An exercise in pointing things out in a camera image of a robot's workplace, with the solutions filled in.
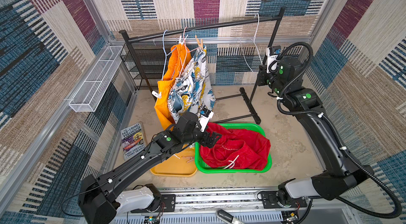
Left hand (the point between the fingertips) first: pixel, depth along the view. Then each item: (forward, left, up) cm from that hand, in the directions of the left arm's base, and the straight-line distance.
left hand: (215, 131), depth 72 cm
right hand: (+18, -21, +20) cm, 34 cm away
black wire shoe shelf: (+54, +44, -1) cm, 69 cm away
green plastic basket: (+10, -21, -14) cm, 27 cm away
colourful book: (+7, +46, -20) cm, 50 cm away
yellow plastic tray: (-6, +17, -22) cm, 29 cm away
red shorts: (-3, -11, -11) cm, 16 cm away
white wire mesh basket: (+12, +56, +11) cm, 58 cm away
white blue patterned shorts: (+17, +10, +9) cm, 22 cm away
